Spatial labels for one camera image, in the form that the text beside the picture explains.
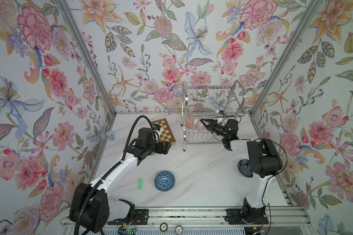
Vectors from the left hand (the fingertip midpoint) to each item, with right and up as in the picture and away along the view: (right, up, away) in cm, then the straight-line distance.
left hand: (165, 143), depth 83 cm
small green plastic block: (-15, -23, +1) cm, 27 cm away
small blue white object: (-39, +3, +18) cm, 43 cm away
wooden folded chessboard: (-1, +4, +20) cm, 21 cm away
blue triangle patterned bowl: (-1, -22, +2) cm, 23 cm away
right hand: (+21, +13, +7) cm, 26 cm away
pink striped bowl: (+20, +11, +9) cm, 24 cm away
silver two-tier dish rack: (+40, +30, +37) cm, 62 cm away
